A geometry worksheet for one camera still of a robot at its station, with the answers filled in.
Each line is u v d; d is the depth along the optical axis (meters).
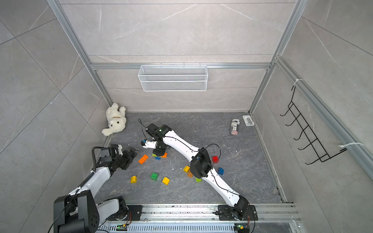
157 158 0.92
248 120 1.14
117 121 1.04
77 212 0.41
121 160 0.75
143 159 0.93
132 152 0.80
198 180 0.84
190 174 0.86
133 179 0.83
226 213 0.73
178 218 0.73
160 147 0.78
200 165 0.62
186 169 0.86
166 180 0.83
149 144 0.81
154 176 0.82
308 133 0.67
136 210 0.73
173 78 1.01
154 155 0.87
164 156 0.88
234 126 1.07
